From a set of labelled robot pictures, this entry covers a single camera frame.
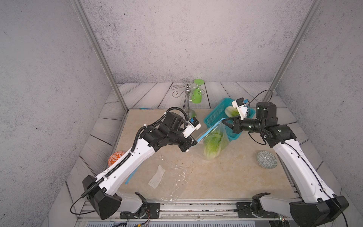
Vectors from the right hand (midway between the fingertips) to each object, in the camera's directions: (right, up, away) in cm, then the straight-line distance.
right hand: (224, 120), depth 67 cm
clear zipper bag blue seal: (-24, -36, +14) cm, 46 cm away
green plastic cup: (-10, +20, +42) cm, 47 cm away
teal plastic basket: (+8, +5, +46) cm, 47 cm away
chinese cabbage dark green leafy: (-5, -12, +7) cm, 15 cm away
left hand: (-13, -11, +1) cm, 17 cm away
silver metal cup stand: (-15, +19, +29) cm, 38 cm away
